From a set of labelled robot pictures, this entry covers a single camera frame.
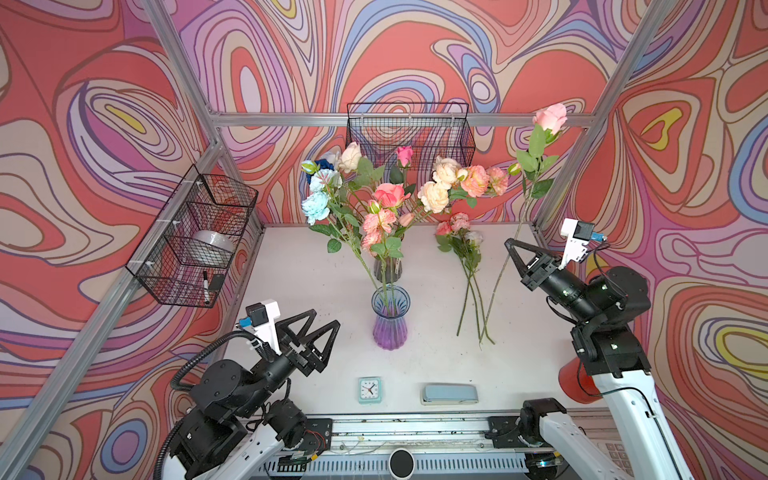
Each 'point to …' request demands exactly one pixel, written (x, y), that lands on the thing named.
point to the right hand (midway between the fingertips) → (503, 250)
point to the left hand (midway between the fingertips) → (329, 321)
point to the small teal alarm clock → (369, 390)
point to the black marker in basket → (206, 289)
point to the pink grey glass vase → (388, 270)
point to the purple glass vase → (390, 304)
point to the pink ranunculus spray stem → (452, 234)
